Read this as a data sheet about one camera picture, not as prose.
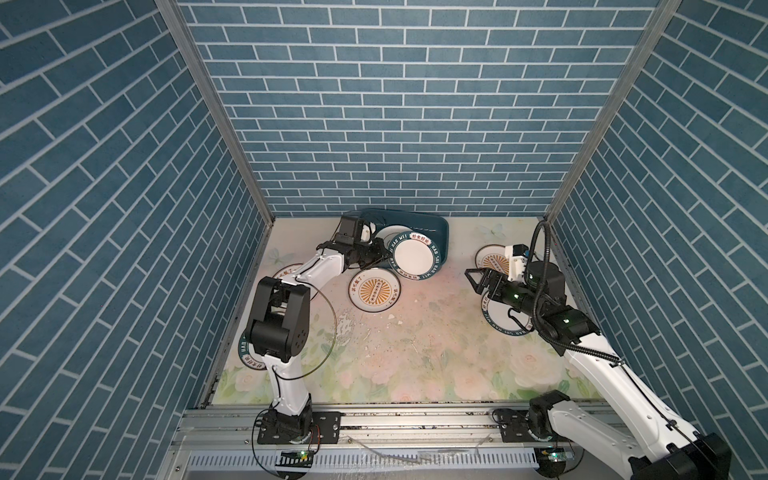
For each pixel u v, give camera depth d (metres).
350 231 0.75
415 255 0.96
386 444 0.72
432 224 1.15
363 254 0.83
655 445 0.40
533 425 0.67
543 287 0.56
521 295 0.63
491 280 0.66
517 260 0.69
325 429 0.73
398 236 0.97
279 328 0.50
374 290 0.99
